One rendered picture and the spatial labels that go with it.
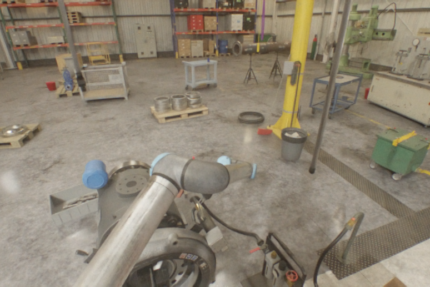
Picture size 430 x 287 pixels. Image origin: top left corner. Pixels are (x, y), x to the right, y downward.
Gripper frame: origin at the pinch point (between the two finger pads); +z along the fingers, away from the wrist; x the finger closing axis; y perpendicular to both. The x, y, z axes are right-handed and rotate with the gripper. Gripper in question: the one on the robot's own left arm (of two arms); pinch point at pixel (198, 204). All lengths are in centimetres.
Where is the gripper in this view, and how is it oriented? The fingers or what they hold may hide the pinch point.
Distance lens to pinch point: 151.5
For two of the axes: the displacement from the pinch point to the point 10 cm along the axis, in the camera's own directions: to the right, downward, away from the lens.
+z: -6.9, 7.3, 0.3
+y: -2.5, -2.7, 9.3
